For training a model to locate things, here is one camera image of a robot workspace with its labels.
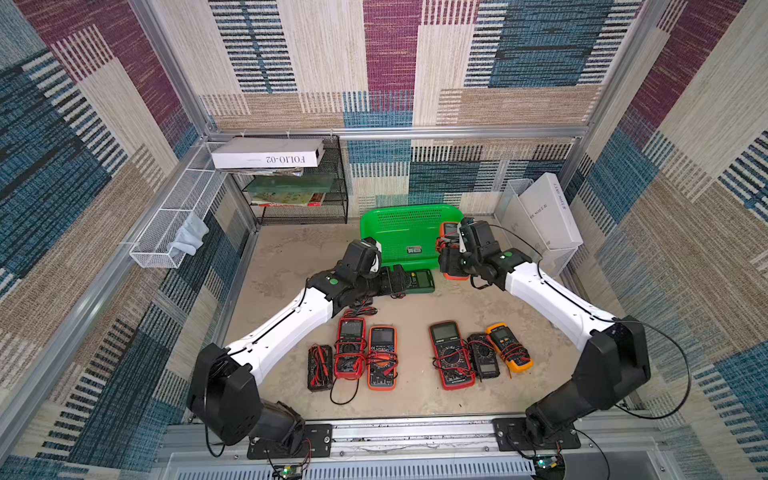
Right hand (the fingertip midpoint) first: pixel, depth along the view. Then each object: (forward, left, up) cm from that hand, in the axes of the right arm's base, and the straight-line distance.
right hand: (450, 255), depth 87 cm
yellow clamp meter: (-21, -15, -14) cm, 30 cm away
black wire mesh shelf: (+35, +39, -13) cm, 54 cm away
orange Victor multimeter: (-24, +20, -14) cm, 34 cm away
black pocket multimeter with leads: (-27, +36, -14) cm, 47 cm away
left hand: (-9, +16, +1) cm, 18 cm away
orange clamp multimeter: (+1, +1, +6) cm, 6 cm away
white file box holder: (+15, -31, -2) cm, 34 cm away
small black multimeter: (-23, -8, -15) cm, 29 cm away
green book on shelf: (+20, +44, +8) cm, 49 cm away
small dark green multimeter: (+1, +7, -15) cm, 17 cm away
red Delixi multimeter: (-22, +29, -13) cm, 38 cm away
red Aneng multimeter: (-25, +1, -14) cm, 29 cm away
